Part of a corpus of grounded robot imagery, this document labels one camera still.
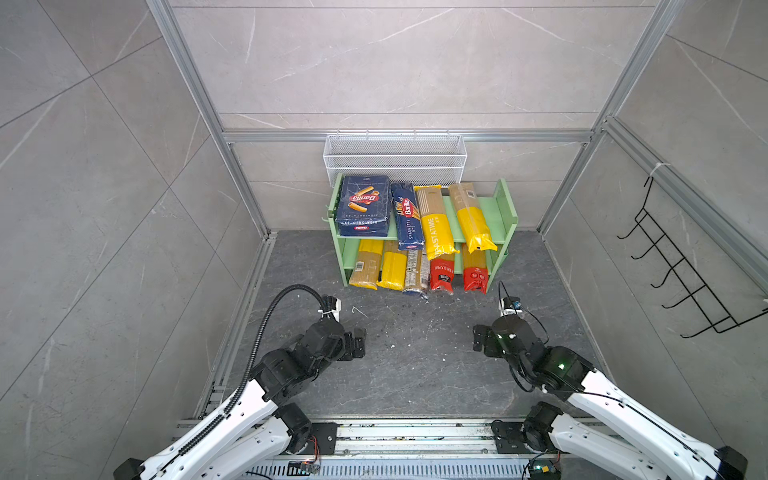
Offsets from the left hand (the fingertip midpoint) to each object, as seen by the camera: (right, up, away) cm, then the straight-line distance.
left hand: (350, 325), depth 74 cm
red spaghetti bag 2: (+36, +14, +14) cm, 41 cm away
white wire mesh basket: (+21, +51, +26) cm, 60 cm away
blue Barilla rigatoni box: (+3, +32, +7) cm, 33 cm away
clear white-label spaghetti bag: (+18, +13, +13) cm, 26 cm away
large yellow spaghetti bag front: (+11, +13, +14) cm, 22 cm away
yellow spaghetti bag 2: (+3, +15, +16) cm, 22 cm away
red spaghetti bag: (+26, +12, +12) cm, 31 cm away
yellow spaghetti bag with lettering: (+23, +25, +6) cm, 35 cm away
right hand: (+36, -1, +4) cm, 37 cm away
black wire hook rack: (+76, +5, -16) cm, 78 cm away
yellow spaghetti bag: (+33, +28, +7) cm, 44 cm away
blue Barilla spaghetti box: (+15, +26, +5) cm, 31 cm away
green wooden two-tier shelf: (+43, +31, +14) cm, 55 cm away
